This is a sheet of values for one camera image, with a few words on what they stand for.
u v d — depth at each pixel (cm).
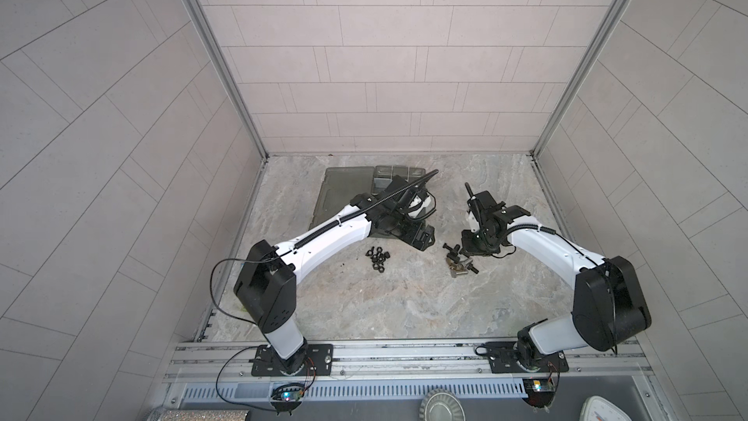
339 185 108
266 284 42
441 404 65
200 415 61
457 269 86
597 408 63
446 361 73
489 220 65
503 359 71
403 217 68
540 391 68
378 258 89
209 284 45
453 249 89
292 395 64
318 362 71
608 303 42
